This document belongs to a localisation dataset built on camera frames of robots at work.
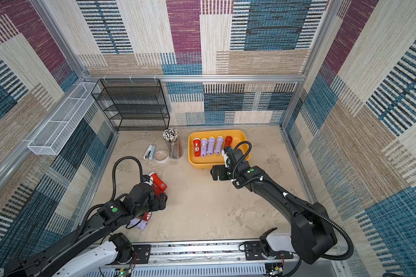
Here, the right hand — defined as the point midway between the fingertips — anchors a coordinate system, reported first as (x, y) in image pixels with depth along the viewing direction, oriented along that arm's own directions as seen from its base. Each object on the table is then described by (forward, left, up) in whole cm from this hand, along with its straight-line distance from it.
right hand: (221, 173), depth 85 cm
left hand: (-11, +28, -2) cm, 30 cm away
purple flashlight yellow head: (+27, +9, -8) cm, 29 cm away
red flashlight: (-3, +32, -7) cm, 33 cm away
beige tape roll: (+19, +35, -11) cm, 41 cm away
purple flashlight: (+25, +5, -9) cm, 27 cm away
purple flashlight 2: (+25, 0, -9) cm, 27 cm away
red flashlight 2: (+27, -6, -8) cm, 29 cm away
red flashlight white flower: (+27, +14, -8) cm, 31 cm away
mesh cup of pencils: (+17, +25, -1) cm, 30 cm away
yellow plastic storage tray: (+30, -13, -10) cm, 34 cm away
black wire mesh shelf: (+45, +53, +8) cm, 70 cm away
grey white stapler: (+20, +42, -9) cm, 47 cm away
